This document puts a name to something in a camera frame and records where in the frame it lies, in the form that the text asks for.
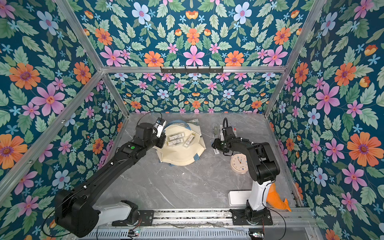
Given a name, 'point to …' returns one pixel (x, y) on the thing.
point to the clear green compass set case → (215, 130)
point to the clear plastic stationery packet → (180, 139)
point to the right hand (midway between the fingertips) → (219, 143)
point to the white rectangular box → (239, 198)
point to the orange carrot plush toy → (274, 199)
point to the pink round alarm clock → (239, 163)
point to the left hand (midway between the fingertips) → (165, 132)
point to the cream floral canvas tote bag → (178, 155)
